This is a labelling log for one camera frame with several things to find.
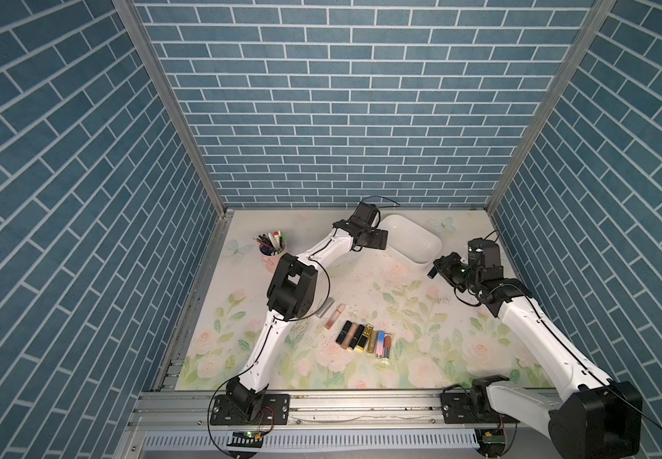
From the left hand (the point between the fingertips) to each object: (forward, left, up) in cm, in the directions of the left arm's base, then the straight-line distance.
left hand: (384, 240), depth 101 cm
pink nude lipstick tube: (-25, +17, -8) cm, 32 cm away
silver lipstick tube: (-25, +22, -8) cm, 34 cm away
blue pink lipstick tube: (-34, +4, -7) cm, 35 cm away
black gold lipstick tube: (-34, +9, -7) cm, 35 cm away
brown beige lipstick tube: (-34, +14, -8) cm, 38 cm away
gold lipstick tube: (-33, +6, -6) cm, 34 cm away
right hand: (-17, -13, +11) cm, 24 cm away
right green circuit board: (-58, -24, -12) cm, 64 cm away
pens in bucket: (-4, +38, +3) cm, 38 cm away
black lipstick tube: (-31, +14, -7) cm, 35 cm away
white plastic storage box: (+4, -12, -5) cm, 13 cm away
